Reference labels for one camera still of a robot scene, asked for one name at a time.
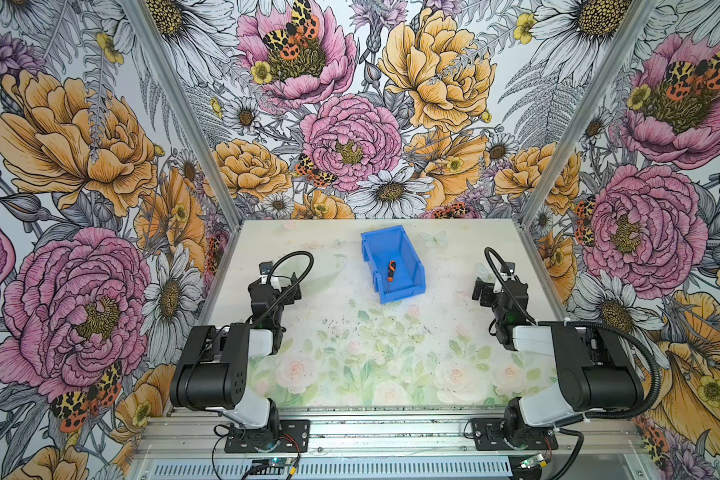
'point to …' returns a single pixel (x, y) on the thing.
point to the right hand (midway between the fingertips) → (492, 287)
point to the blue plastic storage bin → (382, 246)
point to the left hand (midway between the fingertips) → (280, 282)
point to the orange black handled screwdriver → (391, 270)
